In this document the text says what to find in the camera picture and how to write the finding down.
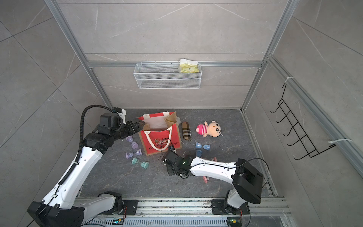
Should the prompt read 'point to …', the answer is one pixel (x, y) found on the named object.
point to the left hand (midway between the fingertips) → (140, 123)
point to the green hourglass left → (144, 164)
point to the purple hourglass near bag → (134, 145)
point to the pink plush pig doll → (213, 129)
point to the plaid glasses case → (186, 132)
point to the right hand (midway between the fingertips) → (172, 167)
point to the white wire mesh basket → (185, 75)
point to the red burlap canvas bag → (160, 133)
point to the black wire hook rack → (303, 140)
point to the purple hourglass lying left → (129, 154)
